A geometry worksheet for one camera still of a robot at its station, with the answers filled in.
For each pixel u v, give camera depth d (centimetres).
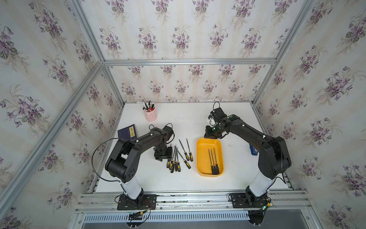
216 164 86
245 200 72
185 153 91
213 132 77
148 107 104
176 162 86
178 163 86
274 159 46
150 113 101
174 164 86
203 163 86
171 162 86
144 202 73
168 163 86
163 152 77
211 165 86
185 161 88
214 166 85
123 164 46
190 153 91
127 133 98
